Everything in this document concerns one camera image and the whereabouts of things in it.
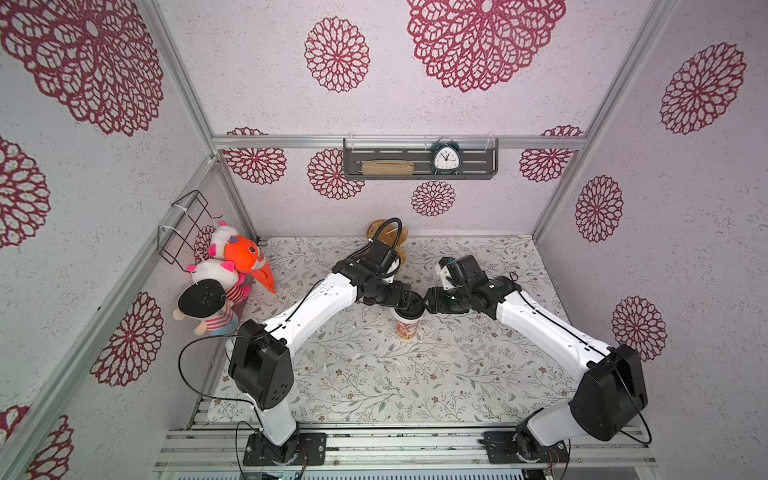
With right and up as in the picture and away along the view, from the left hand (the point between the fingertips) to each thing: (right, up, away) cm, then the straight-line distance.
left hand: (397, 302), depth 83 cm
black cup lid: (+4, -1, -2) cm, 5 cm away
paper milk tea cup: (+3, -7, +1) cm, 8 cm away
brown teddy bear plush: (-2, +22, +27) cm, 34 cm away
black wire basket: (-56, +17, -7) cm, 59 cm away
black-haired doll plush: (-49, +1, -7) cm, 49 cm away
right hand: (+8, 0, 0) cm, 8 cm away
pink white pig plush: (-51, +10, +2) cm, 52 cm away
